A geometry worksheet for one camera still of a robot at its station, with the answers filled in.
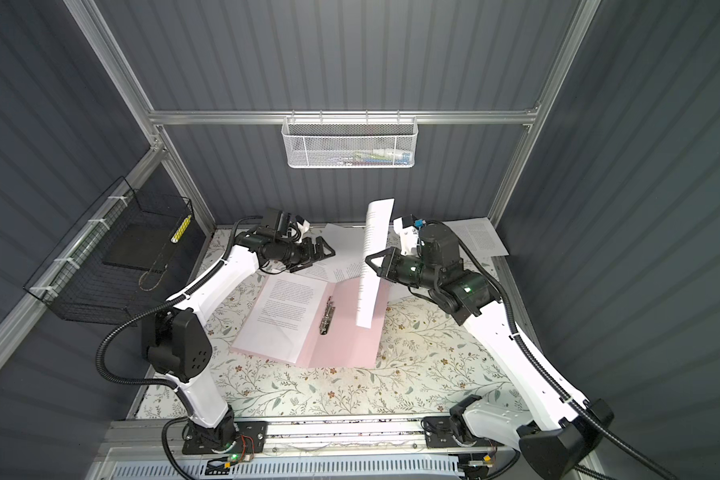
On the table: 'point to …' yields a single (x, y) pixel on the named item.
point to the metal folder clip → (327, 317)
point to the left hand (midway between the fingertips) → (326, 256)
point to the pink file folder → (337, 342)
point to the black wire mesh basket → (123, 263)
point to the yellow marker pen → (181, 229)
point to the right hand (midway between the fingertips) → (368, 262)
